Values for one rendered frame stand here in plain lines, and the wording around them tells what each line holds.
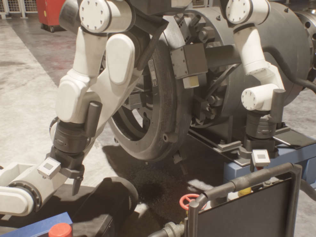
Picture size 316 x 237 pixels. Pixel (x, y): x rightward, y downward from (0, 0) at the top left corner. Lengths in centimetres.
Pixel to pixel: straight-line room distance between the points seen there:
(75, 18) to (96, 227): 74
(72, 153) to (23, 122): 195
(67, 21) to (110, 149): 136
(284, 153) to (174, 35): 83
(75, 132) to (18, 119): 205
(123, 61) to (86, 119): 21
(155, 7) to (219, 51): 43
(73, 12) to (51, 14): 574
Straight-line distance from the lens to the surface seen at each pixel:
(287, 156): 192
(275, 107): 114
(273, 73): 118
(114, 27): 92
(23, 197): 147
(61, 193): 171
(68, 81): 97
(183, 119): 144
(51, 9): 690
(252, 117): 117
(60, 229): 63
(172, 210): 184
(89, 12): 90
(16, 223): 160
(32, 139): 268
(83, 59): 96
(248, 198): 107
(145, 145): 160
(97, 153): 238
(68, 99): 98
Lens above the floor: 107
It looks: 22 degrees down
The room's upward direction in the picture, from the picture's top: straight up
